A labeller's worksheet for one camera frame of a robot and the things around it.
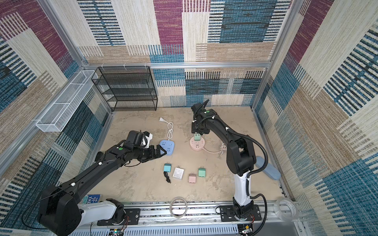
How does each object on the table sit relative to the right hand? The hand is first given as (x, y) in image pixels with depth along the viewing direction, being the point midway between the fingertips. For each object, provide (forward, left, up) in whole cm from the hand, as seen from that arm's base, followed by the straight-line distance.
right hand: (200, 132), depth 93 cm
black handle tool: (-12, +61, -5) cm, 63 cm away
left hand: (-16, +22, +3) cm, 27 cm away
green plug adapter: (-22, 0, -8) cm, 24 cm away
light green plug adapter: (-1, +2, -4) cm, 4 cm away
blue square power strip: (-5, +21, -8) cm, 22 cm away
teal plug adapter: (-19, +20, -8) cm, 29 cm away
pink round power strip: (-4, +2, -8) cm, 9 cm away
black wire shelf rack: (+35, +52, +8) cm, 63 cm away
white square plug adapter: (-23, +13, -8) cm, 27 cm away
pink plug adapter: (-25, +5, -10) cm, 27 cm away
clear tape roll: (-42, -38, -12) cm, 58 cm away
